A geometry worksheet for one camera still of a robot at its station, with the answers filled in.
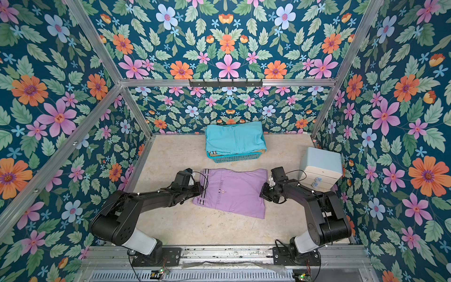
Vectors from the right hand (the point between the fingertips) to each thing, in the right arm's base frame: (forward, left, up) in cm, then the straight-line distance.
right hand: (260, 193), depth 91 cm
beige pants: (+17, +26, +11) cm, 33 cm away
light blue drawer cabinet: (+8, -30, +12) cm, 34 cm away
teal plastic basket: (+20, +11, +4) cm, 23 cm away
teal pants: (+29, +15, +12) cm, 35 cm away
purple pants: (0, +13, +1) cm, 13 cm away
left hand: (+3, +30, +1) cm, 30 cm away
